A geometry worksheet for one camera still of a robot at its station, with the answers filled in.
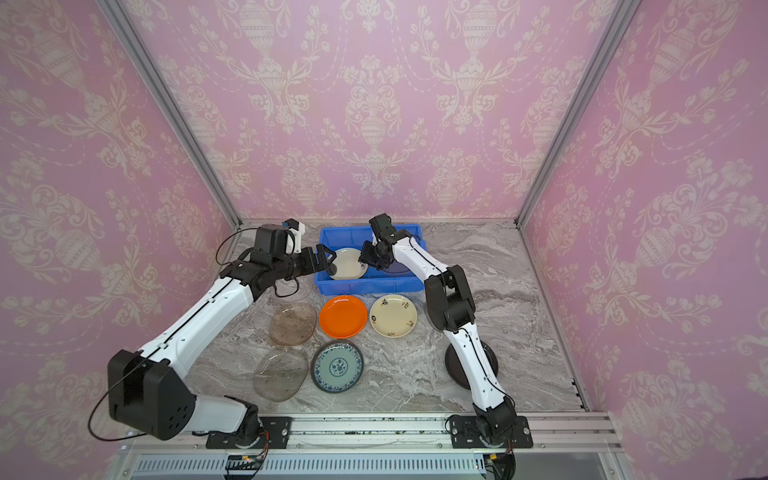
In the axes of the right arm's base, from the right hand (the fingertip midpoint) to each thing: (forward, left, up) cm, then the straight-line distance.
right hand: (363, 259), depth 103 cm
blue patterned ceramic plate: (-34, +7, -5) cm, 36 cm away
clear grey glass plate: (-36, +23, -5) cm, 43 cm away
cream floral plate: (-20, -10, -5) cm, 23 cm away
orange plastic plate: (-19, +6, -6) cm, 21 cm away
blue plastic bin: (+10, +2, 0) cm, 10 cm away
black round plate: (-37, -26, -5) cm, 45 cm away
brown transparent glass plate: (-21, +23, -6) cm, 31 cm away
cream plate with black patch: (-1, +6, -2) cm, 6 cm away
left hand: (-13, +8, +17) cm, 23 cm away
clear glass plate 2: (-24, +13, +20) cm, 34 cm away
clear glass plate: (-3, -12, -3) cm, 12 cm away
